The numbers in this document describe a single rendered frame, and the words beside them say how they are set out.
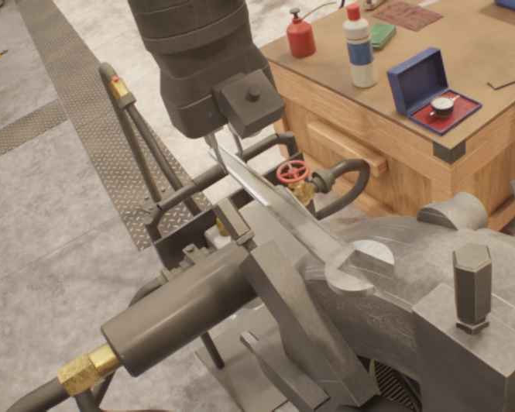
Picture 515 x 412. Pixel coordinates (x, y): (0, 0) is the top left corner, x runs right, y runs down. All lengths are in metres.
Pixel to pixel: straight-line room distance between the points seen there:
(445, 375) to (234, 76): 0.24
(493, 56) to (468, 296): 1.43
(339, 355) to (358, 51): 1.06
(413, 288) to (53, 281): 1.76
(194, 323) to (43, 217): 1.76
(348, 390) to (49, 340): 1.44
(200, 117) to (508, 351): 0.25
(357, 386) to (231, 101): 0.32
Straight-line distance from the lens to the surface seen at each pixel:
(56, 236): 2.26
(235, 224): 0.59
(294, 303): 0.56
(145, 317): 0.68
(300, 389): 0.79
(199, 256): 1.20
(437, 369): 0.38
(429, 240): 0.46
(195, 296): 0.68
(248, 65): 0.41
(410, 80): 1.47
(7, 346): 2.00
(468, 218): 0.47
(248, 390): 1.54
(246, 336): 0.91
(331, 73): 1.66
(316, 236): 0.39
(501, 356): 0.33
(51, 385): 0.71
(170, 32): 0.38
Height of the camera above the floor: 1.29
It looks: 40 degrees down
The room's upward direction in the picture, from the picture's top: 17 degrees counter-clockwise
